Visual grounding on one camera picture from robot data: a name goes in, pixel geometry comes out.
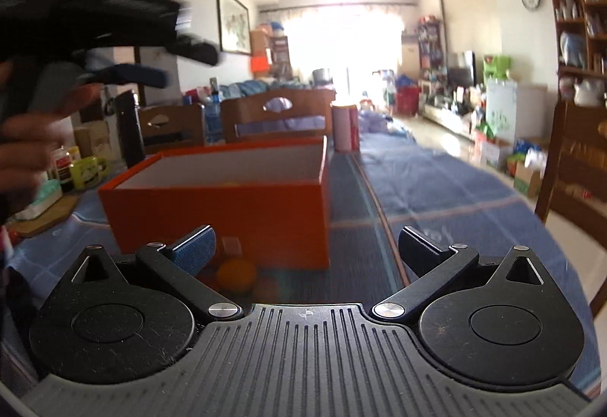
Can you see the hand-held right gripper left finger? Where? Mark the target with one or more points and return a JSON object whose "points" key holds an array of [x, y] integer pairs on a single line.
{"points": [[193, 251]]}

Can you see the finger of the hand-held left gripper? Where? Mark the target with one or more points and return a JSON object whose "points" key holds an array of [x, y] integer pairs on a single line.
{"points": [[194, 50], [137, 75]]}

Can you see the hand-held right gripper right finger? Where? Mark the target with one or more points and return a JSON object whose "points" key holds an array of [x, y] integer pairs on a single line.
{"points": [[419, 251]]}

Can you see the orange cardboard box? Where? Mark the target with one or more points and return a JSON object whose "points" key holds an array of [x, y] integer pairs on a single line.
{"points": [[213, 213]]}

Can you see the orange fruit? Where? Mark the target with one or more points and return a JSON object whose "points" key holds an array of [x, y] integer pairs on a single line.
{"points": [[236, 276]]}

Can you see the person's left hand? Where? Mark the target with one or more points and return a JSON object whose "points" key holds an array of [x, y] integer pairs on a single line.
{"points": [[28, 147]]}

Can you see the black thermos flask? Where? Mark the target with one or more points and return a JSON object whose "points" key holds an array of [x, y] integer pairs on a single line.
{"points": [[130, 132]]}

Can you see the wooden dining chair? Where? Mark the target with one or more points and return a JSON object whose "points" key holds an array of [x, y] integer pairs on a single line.
{"points": [[173, 128], [574, 189], [280, 123]]}

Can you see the blue patterned tablecloth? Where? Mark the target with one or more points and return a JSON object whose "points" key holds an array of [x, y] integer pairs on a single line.
{"points": [[450, 189]]}

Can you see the blue plastic water bottle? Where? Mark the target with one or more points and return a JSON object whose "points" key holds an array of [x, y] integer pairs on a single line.
{"points": [[213, 118]]}

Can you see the distant wooden bookshelf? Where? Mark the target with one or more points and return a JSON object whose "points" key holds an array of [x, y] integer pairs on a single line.
{"points": [[279, 56]]}

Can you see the green panda mug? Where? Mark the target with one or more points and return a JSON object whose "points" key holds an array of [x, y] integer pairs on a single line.
{"points": [[87, 173]]}

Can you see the cardboard box with green print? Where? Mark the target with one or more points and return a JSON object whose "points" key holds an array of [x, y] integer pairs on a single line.
{"points": [[527, 180]]}

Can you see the metal pot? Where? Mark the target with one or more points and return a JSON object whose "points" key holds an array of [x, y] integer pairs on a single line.
{"points": [[321, 76]]}

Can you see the red drink can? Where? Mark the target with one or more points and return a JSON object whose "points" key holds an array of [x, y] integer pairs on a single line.
{"points": [[346, 128]]}

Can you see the wooden cutting board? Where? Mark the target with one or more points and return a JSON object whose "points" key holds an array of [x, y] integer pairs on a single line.
{"points": [[52, 220]]}

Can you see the red plastic basket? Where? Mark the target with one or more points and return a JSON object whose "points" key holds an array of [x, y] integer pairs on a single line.
{"points": [[408, 102]]}

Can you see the teal tissue pack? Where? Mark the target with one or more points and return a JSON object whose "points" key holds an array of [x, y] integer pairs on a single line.
{"points": [[40, 201]]}

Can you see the white cabinet with green print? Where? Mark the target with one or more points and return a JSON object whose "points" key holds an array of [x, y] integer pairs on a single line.
{"points": [[502, 111]]}

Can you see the black television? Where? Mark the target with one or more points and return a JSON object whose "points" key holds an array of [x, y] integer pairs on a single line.
{"points": [[462, 70]]}

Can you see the tall dark bookshelf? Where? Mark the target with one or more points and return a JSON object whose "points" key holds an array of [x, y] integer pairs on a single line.
{"points": [[430, 47]]}

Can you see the wooden display cabinet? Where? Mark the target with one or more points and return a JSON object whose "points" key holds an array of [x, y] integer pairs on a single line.
{"points": [[581, 33]]}

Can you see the framed wall painting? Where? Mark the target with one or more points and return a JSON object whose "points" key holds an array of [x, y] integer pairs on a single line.
{"points": [[233, 21]]}

